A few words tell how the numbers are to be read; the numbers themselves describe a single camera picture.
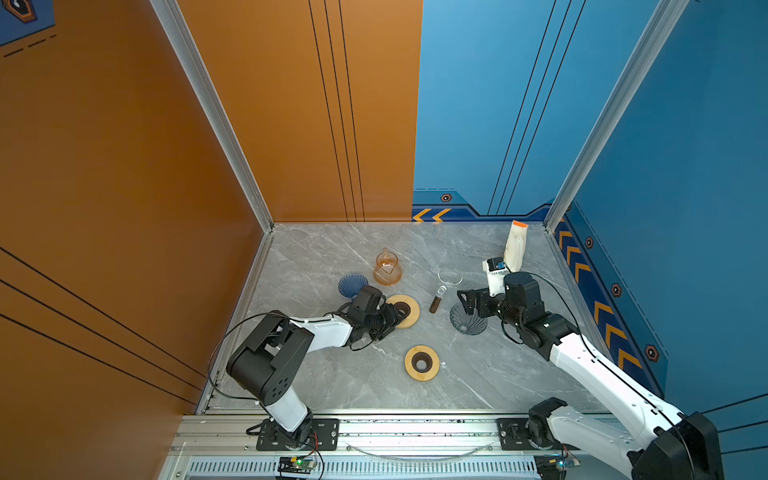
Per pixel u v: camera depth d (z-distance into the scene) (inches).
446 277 40.6
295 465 27.9
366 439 29.2
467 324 35.9
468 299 28.4
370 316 30.0
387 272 38.1
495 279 27.6
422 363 33.4
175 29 28.3
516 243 40.5
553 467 27.5
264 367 18.3
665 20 27.6
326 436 29.2
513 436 28.5
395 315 32.6
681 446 15.0
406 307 37.0
